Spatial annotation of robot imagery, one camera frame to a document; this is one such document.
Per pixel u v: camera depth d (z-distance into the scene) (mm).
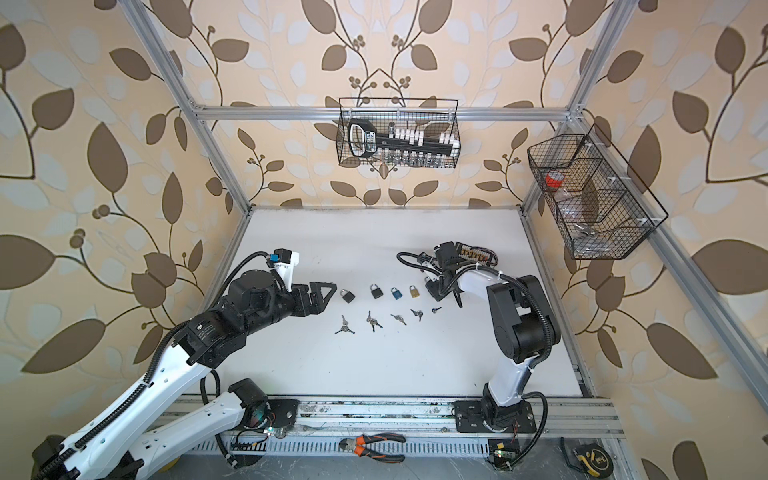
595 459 663
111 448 399
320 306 612
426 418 753
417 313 929
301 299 598
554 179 876
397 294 963
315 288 613
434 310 934
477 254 1050
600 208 781
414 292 963
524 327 505
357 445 700
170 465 515
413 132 816
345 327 896
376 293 963
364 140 845
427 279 893
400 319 912
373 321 911
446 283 718
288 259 628
